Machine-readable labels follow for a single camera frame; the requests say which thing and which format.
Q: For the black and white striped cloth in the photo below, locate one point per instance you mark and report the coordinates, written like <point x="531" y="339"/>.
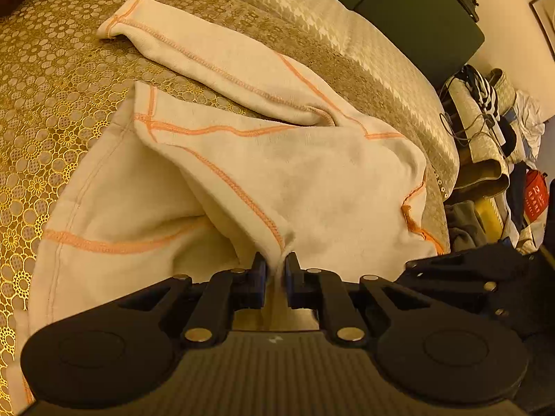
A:
<point x="483" y="89"/>

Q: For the cream armrest cover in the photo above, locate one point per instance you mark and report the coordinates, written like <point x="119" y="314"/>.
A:
<point x="481" y="160"/>

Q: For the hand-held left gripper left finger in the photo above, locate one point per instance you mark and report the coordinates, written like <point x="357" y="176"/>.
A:
<point x="259" y="277"/>

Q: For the red bag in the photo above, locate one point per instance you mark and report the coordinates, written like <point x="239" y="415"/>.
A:
<point x="536" y="195"/>

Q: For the green sofa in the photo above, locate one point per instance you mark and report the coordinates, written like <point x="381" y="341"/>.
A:
<point x="412" y="17"/>

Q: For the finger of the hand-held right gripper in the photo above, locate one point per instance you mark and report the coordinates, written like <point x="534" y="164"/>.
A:
<point x="455" y="268"/>

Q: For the framed picture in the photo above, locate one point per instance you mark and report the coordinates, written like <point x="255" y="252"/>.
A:
<point x="546" y="8"/>

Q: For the grey garment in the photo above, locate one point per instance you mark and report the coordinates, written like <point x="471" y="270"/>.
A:
<point x="466" y="225"/>

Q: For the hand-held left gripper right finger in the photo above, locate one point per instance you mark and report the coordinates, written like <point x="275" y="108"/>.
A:
<point x="289" y="279"/>

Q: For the white garment with orange seams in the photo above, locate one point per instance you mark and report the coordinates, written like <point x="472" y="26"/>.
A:
<point x="303" y="182"/>

